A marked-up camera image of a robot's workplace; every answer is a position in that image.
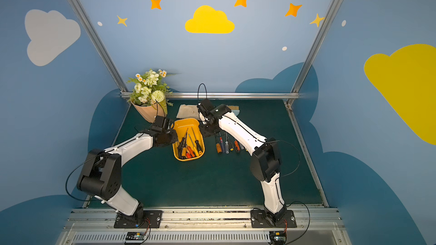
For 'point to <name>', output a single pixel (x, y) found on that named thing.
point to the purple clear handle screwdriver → (221, 141)
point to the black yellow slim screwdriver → (232, 147)
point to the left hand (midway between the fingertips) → (176, 135)
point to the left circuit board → (135, 237)
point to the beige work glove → (188, 112)
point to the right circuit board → (277, 237)
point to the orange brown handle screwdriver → (218, 148)
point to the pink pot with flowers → (149, 96)
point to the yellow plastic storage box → (190, 145)
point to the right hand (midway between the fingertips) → (208, 131)
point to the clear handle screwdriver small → (226, 145)
